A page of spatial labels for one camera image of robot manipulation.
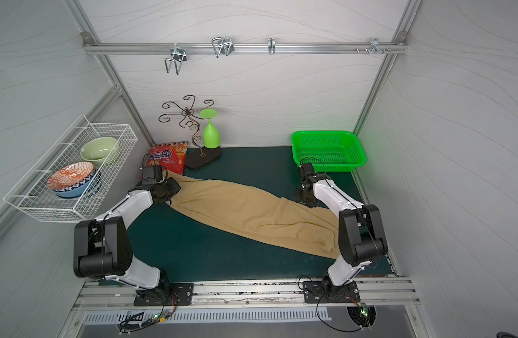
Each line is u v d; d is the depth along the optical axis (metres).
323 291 0.73
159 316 0.68
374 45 0.77
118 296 0.75
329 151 1.19
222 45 0.76
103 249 0.45
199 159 1.14
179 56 0.78
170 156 1.11
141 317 0.72
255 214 0.96
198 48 0.80
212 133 0.94
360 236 0.46
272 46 0.78
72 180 0.63
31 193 0.56
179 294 0.73
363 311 0.72
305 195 0.78
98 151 0.73
